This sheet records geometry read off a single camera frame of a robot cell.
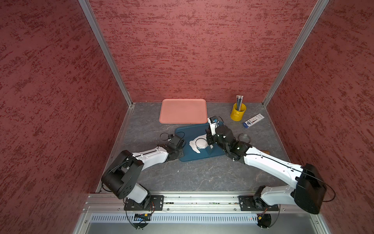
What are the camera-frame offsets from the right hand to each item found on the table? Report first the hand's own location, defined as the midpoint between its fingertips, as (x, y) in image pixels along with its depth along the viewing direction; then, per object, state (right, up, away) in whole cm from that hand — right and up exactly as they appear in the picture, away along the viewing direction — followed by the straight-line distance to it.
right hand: (207, 131), depth 81 cm
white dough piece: (-8, -10, +14) cm, 19 cm away
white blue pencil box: (+38, +5, +28) cm, 47 cm away
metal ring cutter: (+24, -7, +18) cm, 30 cm away
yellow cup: (+24, +9, +23) cm, 34 cm away
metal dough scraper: (+3, -13, +10) cm, 17 cm away
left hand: (-17, -17, +10) cm, 26 cm away
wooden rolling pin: (+39, -14, +9) cm, 42 cm away
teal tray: (-11, -16, +13) cm, 23 cm away
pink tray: (-16, +13, +38) cm, 43 cm away
